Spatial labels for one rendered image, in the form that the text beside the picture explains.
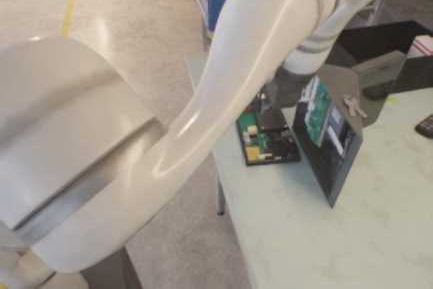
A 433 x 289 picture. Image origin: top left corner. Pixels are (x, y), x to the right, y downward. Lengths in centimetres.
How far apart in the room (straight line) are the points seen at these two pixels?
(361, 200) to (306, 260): 19
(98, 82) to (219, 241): 164
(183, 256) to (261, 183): 108
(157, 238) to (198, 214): 25
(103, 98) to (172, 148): 4
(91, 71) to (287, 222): 58
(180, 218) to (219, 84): 167
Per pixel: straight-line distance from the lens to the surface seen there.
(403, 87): 108
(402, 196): 81
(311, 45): 43
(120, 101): 17
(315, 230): 69
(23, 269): 63
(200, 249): 176
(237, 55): 21
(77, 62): 17
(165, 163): 16
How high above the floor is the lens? 159
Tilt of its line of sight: 44 degrees down
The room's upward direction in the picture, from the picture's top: 1 degrees counter-clockwise
